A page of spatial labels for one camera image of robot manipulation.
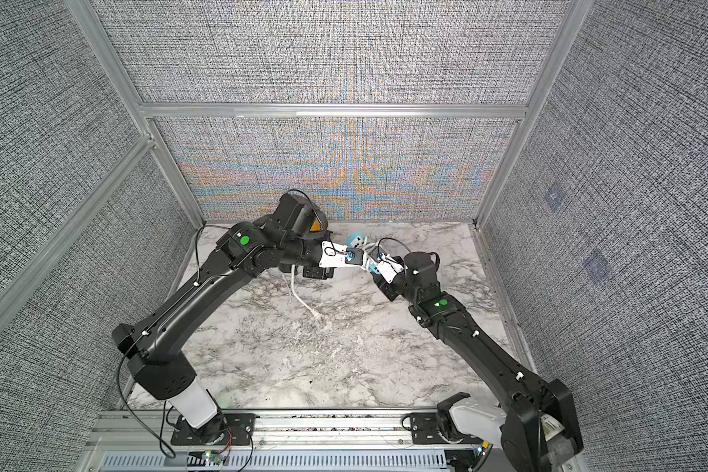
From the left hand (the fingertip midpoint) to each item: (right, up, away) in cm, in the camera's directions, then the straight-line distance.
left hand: (350, 250), depth 67 cm
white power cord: (-11, -19, +24) cm, 32 cm away
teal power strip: (+2, +3, +11) cm, 12 cm away
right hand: (+9, -1, +13) cm, 16 cm away
